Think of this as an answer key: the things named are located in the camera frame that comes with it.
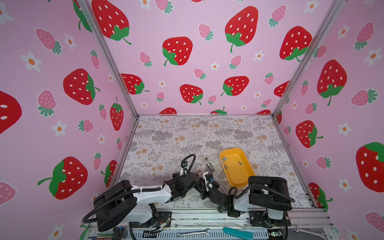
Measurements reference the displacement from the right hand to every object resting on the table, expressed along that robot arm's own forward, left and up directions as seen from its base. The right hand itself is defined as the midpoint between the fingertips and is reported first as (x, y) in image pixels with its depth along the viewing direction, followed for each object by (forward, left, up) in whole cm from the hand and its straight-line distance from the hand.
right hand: (197, 182), depth 82 cm
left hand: (+4, +4, -2) cm, 7 cm away
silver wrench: (-25, +6, -4) cm, 26 cm away
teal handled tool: (-21, -25, -4) cm, 33 cm away
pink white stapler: (+6, 0, 0) cm, 6 cm away
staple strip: (+17, -25, -4) cm, 31 cm away
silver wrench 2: (-16, -62, -6) cm, 64 cm away
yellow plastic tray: (+14, -23, -5) cm, 27 cm away
